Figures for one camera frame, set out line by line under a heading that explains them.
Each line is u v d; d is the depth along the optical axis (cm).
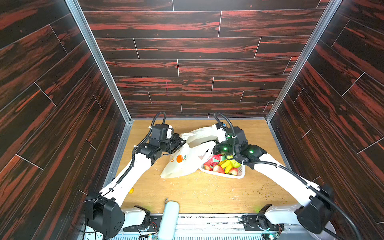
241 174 82
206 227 73
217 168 82
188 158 71
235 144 56
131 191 84
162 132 60
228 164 88
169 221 72
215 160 84
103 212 39
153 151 55
